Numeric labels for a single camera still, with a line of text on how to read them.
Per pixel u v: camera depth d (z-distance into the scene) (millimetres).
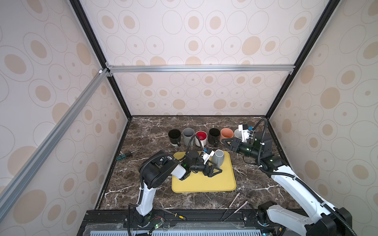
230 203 776
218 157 860
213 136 977
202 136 1018
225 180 855
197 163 794
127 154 975
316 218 410
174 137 955
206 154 813
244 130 684
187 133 982
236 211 758
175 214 744
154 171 522
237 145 648
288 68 919
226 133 1018
